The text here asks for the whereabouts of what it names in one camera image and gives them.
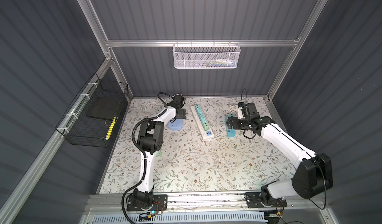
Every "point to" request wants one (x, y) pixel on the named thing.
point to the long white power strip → (205, 134)
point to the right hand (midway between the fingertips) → (235, 123)
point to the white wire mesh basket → (206, 56)
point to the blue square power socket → (177, 125)
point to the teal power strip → (230, 132)
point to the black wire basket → (87, 121)
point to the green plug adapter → (159, 153)
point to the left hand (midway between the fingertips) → (176, 114)
